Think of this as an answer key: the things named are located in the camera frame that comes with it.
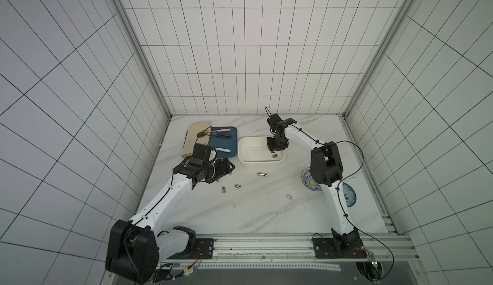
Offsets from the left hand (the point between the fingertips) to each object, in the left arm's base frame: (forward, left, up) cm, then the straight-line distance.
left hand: (226, 173), depth 82 cm
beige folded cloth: (+28, +24, -12) cm, 39 cm away
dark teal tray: (+25, +4, -11) cm, 27 cm away
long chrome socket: (+5, -18, -11) cm, 21 cm away
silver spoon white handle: (+20, +5, -12) cm, 24 cm away
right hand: (+20, -20, -10) cm, 30 cm away
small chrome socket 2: (+18, -23, -10) cm, 31 cm away
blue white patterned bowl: (-5, -56, -9) cm, 57 cm away
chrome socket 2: (-3, +2, -11) cm, 12 cm away
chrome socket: (-1, -5, -11) cm, 12 cm away
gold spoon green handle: (+30, +6, -12) cm, 33 cm away
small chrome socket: (-6, -29, -11) cm, 31 cm away
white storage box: (+18, -13, -10) cm, 24 cm away
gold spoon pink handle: (+32, +6, -10) cm, 34 cm away
